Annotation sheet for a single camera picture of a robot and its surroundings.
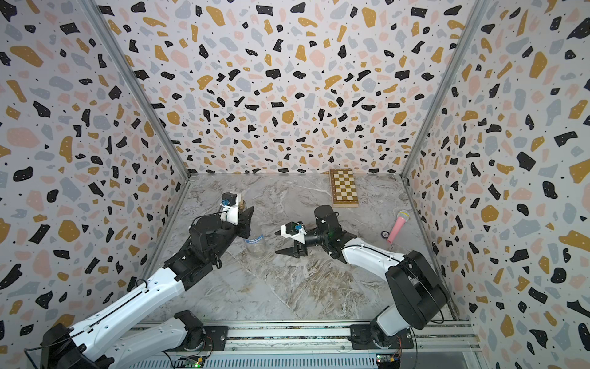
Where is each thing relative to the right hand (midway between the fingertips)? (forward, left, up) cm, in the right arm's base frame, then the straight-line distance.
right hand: (280, 241), depth 76 cm
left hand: (+6, +9, +11) cm, 15 cm away
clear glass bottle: (+6, +12, -12) cm, 18 cm away
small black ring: (+16, -41, -20) cm, 48 cm away
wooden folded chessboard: (+39, -25, -16) cm, 49 cm away
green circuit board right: (-30, -35, -21) cm, 50 cm away
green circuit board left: (-32, +26, -18) cm, 45 cm away
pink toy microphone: (+23, -50, -17) cm, 58 cm away
